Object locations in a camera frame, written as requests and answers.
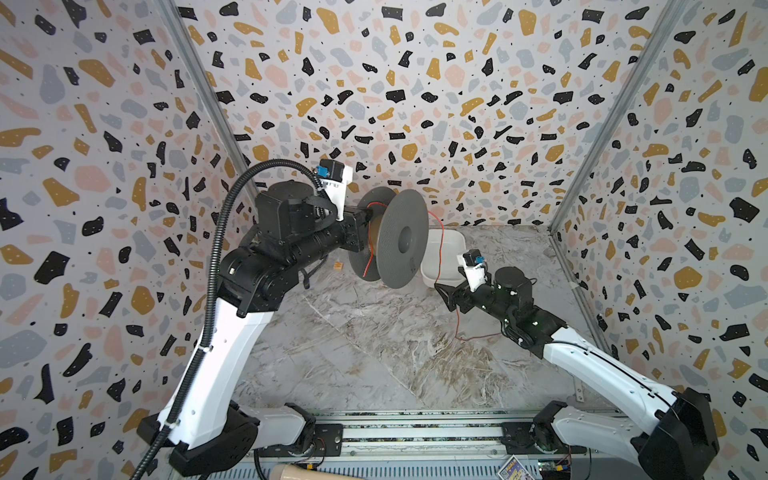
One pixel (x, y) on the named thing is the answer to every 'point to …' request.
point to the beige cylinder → (303, 472)
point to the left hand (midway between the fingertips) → (372, 205)
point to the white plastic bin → (442, 267)
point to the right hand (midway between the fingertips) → (445, 272)
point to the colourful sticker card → (513, 470)
